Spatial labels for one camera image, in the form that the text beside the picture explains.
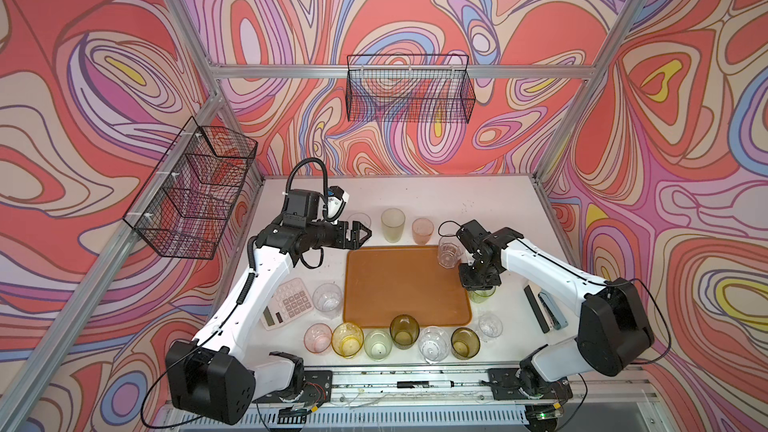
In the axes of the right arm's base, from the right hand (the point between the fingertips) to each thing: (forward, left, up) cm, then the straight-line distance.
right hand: (473, 292), depth 83 cm
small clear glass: (-8, -4, -4) cm, 10 cm away
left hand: (+11, +31, +18) cm, 37 cm away
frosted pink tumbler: (+24, +12, -3) cm, 27 cm away
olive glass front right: (-12, +4, -6) cm, 14 cm away
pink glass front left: (-9, +44, -5) cm, 45 cm away
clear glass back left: (+28, +33, +1) cm, 44 cm away
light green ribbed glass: (0, -3, -4) cm, 5 cm away
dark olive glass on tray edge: (-8, +20, -5) cm, 22 cm away
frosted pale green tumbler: (+25, +22, +1) cm, 33 cm away
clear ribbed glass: (+16, +4, -4) cm, 16 cm away
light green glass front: (-11, +27, -5) cm, 30 cm away
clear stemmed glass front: (-12, +12, -6) cm, 18 cm away
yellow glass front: (-10, +36, -4) cm, 37 cm away
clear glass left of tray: (+1, +43, -5) cm, 43 cm away
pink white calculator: (+1, +53, -4) cm, 54 cm away
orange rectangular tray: (+6, +26, -5) cm, 27 cm away
